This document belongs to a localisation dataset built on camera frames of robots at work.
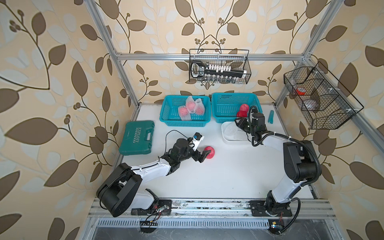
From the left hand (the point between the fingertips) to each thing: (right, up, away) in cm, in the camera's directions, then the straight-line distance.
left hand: (202, 143), depth 83 cm
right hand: (+23, +13, +14) cm, 30 cm away
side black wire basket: (+60, +22, -9) cm, 65 cm away
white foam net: (+24, +4, +16) cm, 29 cm away
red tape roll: (+54, +29, -2) cm, 61 cm away
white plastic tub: (+18, +1, +17) cm, 25 cm away
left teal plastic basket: (-25, +20, +32) cm, 45 cm away
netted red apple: (+5, -7, +4) cm, 10 cm away
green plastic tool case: (-42, +1, +13) cm, 44 cm away
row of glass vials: (+14, +38, +5) cm, 40 cm away
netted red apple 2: (-1, +22, +25) cm, 33 cm away
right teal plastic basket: (+20, +24, +37) cm, 48 cm away
